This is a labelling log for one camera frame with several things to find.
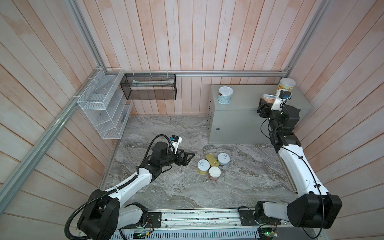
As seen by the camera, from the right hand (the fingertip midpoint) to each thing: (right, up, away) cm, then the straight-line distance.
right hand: (268, 98), depth 72 cm
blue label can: (-18, -34, +18) cm, 42 cm away
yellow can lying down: (-25, -34, +19) cm, 46 cm away
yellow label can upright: (-31, -38, +15) cm, 51 cm away
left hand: (-39, -30, +8) cm, 50 cm away
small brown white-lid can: (-24, -40, +12) cm, 48 cm away
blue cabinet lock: (-21, -15, +19) cm, 32 cm away
